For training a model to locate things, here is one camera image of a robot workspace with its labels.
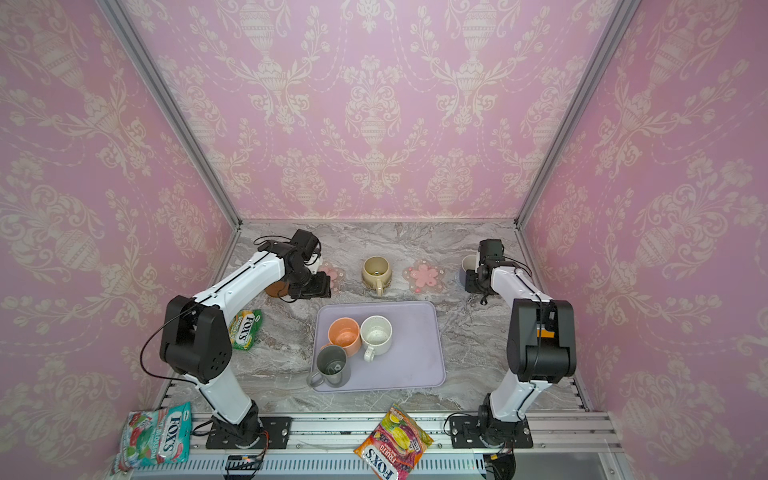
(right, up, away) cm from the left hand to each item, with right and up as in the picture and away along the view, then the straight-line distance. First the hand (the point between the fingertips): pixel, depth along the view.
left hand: (323, 295), depth 89 cm
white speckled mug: (+16, -12, +1) cm, 20 cm away
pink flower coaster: (+32, +4, +15) cm, 35 cm away
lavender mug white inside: (+46, +9, +10) cm, 48 cm away
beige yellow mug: (+16, +6, +12) cm, 20 cm away
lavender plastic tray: (+27, -18, -2) cm, 33 cm away
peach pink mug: (+6, -11, 0) cm, 13 cm away
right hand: (+49, +3, +7) cm, 49 cm away
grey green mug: (+4, -20, -5) cm, 21 cm away
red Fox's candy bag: (+21, -33, -18) cm, 43 cm away
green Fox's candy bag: (-37, -31, -17) cm, 51 cm away
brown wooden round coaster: (-4, +5, -26) cm, 27 cm away
